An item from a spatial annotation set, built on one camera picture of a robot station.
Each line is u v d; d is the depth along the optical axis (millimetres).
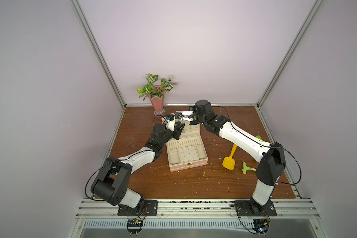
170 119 722
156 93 1015
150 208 731
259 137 1002
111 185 433
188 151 854
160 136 662
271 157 447
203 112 614
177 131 746
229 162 879
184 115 682
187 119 699
